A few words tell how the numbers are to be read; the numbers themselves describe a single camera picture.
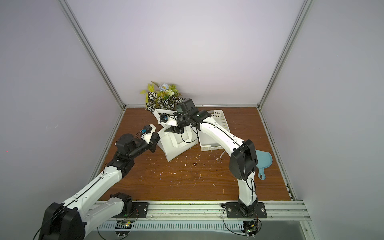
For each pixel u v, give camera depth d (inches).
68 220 15.2
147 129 25.3
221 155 36.3
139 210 28.7
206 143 38.4
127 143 23.3
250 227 27.5
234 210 28.6
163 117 25.4
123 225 28.2
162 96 35.4
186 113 24.9
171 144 31.3
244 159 19.4
